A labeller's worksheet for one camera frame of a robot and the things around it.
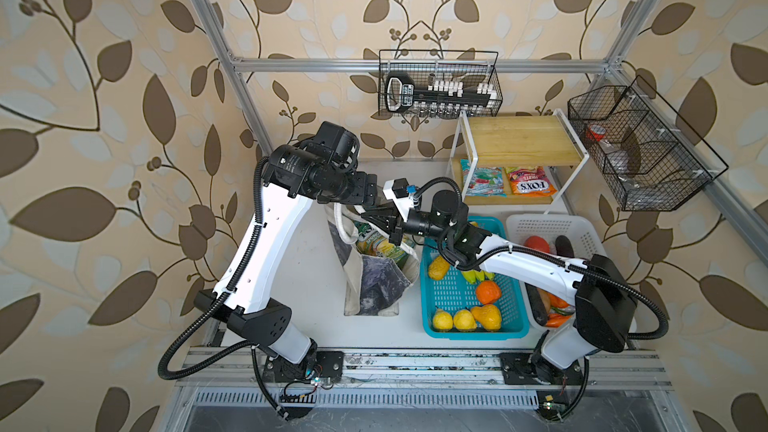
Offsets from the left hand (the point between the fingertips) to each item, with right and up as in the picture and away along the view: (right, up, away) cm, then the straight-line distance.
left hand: (364, 191), depth 67 cm
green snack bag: (0, -14, +16) cm, 22 cm away
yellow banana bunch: (+30, -25, +19) cm, 44 cm away
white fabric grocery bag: (+2, -25, +10) cm, 27 cm away
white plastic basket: (+64, -14, +22) cm, 69 cm away
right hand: (0, -5, 0) cm, 5 cm away
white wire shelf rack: (+38, +9, +9) cm, 40 cm away
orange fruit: (+33, -28, +14) cm, 45 cm away
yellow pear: (+32, -33, +10) cm, 47 cm away
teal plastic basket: (+26, -32, +18) cm, 45 cm away
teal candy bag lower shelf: (+34, +3, +22) cm, 41 cm away
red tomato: (+51, -16, +25) cm, 59 cm away
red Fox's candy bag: (+48, +3, +24) cm, 54 cm away
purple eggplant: (+60, -18, +26) cm, 68 cm away
